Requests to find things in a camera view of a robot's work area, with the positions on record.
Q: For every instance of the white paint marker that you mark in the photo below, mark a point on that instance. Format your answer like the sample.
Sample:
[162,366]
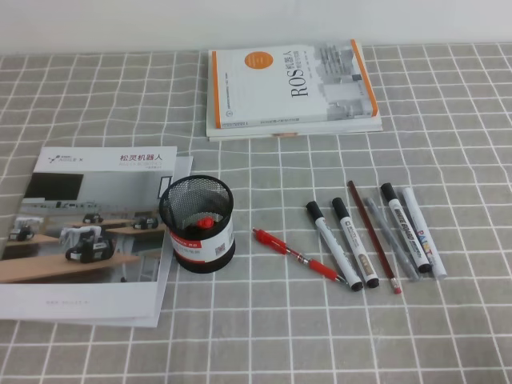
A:
[423,234]

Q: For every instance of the red gel pen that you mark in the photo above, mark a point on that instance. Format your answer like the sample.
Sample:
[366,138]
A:
[281,247]

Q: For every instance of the red object in holder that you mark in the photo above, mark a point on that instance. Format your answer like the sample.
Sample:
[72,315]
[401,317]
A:
[206,223]

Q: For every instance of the black mesh pen holder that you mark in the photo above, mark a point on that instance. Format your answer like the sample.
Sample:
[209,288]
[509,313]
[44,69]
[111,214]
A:
[185,202]

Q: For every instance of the grey transparent pen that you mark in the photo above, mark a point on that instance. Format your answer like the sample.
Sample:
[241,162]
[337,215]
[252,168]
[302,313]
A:
[400,254]

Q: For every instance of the white book under ROS book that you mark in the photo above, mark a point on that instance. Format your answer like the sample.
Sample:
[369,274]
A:
[296,130]

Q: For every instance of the white brochure underneath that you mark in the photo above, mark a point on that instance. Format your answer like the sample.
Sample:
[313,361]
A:
[168,264]

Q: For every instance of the white marker black cap left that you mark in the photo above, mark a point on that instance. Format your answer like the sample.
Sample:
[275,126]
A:
[349,273]

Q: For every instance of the white orange ROS book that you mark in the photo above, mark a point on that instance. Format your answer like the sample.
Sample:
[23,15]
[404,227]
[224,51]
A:
[280,86]

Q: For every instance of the white board marker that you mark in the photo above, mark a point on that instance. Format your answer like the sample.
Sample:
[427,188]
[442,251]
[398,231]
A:
[415,248]

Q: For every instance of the white marker brown label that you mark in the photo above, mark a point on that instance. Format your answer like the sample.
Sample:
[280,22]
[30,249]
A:
[362,259]

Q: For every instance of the grey checkered tablecloth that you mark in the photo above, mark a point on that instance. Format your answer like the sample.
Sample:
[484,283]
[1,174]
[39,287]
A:
[446,117]

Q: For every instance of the dark red pencil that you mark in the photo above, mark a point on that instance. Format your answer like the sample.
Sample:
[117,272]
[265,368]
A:
[374,238]

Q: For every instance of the robot brochure top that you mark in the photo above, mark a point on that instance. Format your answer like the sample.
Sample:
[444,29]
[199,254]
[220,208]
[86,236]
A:
[74,250]

